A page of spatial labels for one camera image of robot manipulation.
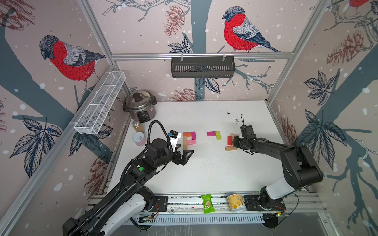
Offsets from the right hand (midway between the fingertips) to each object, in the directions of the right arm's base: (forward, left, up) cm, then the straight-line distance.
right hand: (234, 139), depth 97 cm
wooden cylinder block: (+4, 0, -1) cm, 4 cm away
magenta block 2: (+4, +15, 0) cm, 16 cm away
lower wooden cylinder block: (-7, +3, 0) cm, 7 cm away
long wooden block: (-3, +33, -1) cm, 33 cm away
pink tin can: (-4, +62, +5) cm, 63 cm away
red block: (0, +3, -1) cm, 3 cm away
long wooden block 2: (-7, +33, -1) cm, 34 cm away
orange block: (+3, +32, 0) cm, 32 cm away
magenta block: (+3, +28, -1) cm, 28 cm away
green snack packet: (-38, +19, 0) cm, 43 cm away
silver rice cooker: (+14, +63, +18) cm, 67 cm away
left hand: (-17, +29, +21) cm, 39 cm away
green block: (+4, +10, -1) cm, 11 cm away
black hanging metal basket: (+45, +21, +28) cm, 57 cm away
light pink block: (-3, +30, +1) cm, 30 cm away
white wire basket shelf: (-9, +78, +31) cm, 84 cm away
